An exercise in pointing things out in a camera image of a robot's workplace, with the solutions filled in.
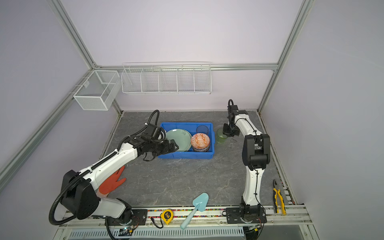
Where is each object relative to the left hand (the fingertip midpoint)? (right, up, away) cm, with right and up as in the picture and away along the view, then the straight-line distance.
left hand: (172, 151), depth 81 cm
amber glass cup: (+17, +12, +17) cm, 27 cm away
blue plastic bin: (+10, +13, +19) cm, 25 cm away
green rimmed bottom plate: (+3, +5, +21) cm, 22 cm away
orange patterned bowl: (+16, +3, +12) cm, 20 cm away
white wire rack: (-6, +45, +16) cm, 48 cm away
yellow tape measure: (-1, -30, -9) cm, 31 cm away
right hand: (+35, +8, +17) cm, 39 cm away
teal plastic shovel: (+16, -26, -4) cm, 30 cm away
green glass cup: (+30, +6, +20) cm, 37 cm away
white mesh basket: (-55, +38, +21) cm, 70 cm away
